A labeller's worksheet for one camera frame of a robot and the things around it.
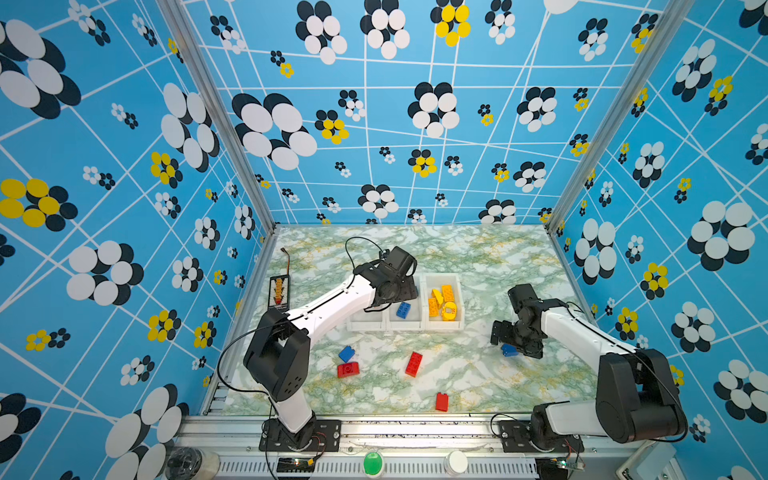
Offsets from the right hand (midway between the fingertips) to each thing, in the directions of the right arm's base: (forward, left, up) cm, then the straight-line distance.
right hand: (509, 345), depth 88 cm
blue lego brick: (+11, +31, +2) cm, 33 cm away
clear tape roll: (-31, +77, +11) cm, 84 cm away
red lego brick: (-6, +28, +1) cm, 29 cm away
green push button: (-30, +38, +10) cm, 50 cm away
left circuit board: (-30, +58, -2) cm, 65 cm away
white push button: (-29, +20, +7) cm, 36 cm away
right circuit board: (-30, -2, +1) cm, 30 cm away
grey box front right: (-28, -24, +4) cm, 37 cm away
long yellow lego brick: (+15, +20, +3) cm, 25 cm away
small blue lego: (-3, +1, +2) cm, 4 cm away
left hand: (+11, +31, +12) cm, 35 cm away
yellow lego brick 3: (+11, +17, +2) cm, 20 cm away
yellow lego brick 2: (+12, +22, +1) cm, 25 cm away
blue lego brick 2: (-2, +48, -1) cm, 48 cm away
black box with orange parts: (+17, +73, +3) cm, 75 cm away
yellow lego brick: (+18, +17, +1) cm, 24 cm away
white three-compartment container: (+6, +38, +5) cm, 39 cm away
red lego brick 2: (-8, +47, +1) cm, 48 cm away
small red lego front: (-16, +21, 0) cm, 26 cm away
